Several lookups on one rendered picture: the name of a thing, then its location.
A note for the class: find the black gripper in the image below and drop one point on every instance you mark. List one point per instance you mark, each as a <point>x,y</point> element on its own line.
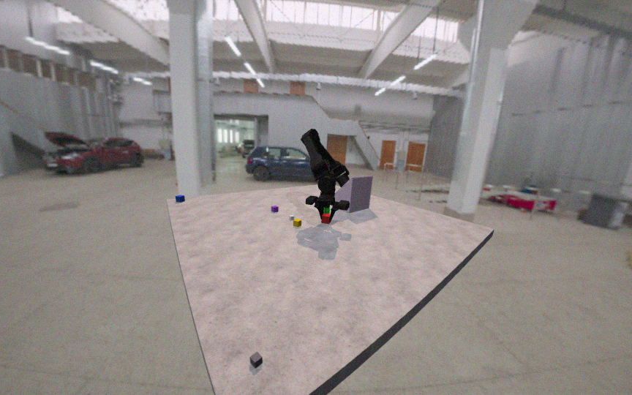
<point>342,204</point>

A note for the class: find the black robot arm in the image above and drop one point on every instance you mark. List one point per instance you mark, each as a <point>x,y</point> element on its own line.
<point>324,168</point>

